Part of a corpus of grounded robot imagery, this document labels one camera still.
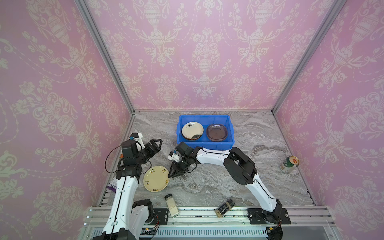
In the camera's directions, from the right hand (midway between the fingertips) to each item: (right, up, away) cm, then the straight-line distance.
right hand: (170, 176), depth 85 cm
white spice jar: (+2, -11, -10) cm, 15 cm away
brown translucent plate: (+29, +24, +20) cm, 43 cm away
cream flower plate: (-9, -1, +1) cm, 9 cm away
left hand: (-5, +20, -7) cm, 21 cm away
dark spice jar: (+29, -12, -11) cm, 33 cm away
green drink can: (+66, +8, -4) cm, 67 cm away
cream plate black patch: (+12, +26, +18) cm, 34 cm away
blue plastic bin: (+22, +25, +19) cm, 38 cm away
